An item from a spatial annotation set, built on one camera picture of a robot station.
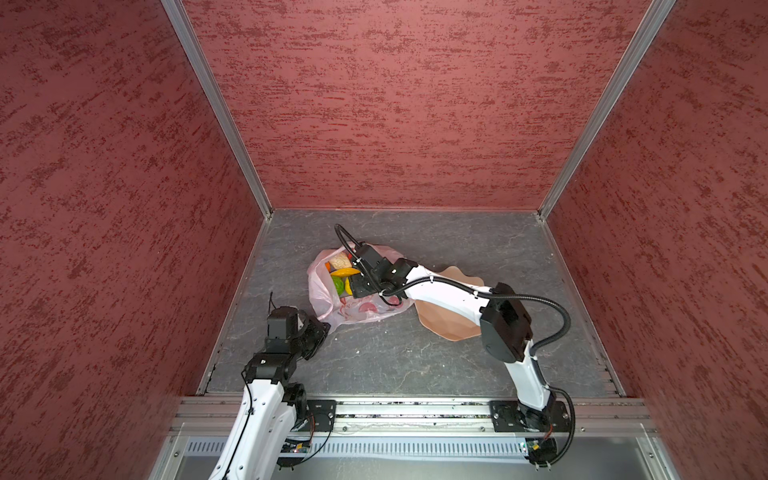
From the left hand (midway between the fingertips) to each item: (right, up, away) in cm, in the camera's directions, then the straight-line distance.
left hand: (333, 330), depth 82 cm
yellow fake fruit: (0, +15, +15) cm, 21 cm away
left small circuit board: (-7, -26, -11) cm, 29 cm away
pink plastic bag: (+3, +4, +8) cm, 9 cm away
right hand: (+7, +11, +4) cm, 14 cm away
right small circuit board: (+53, -25, -13) cm, 60 cm away
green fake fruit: (-1, +11, +10) cm, 15 cm away
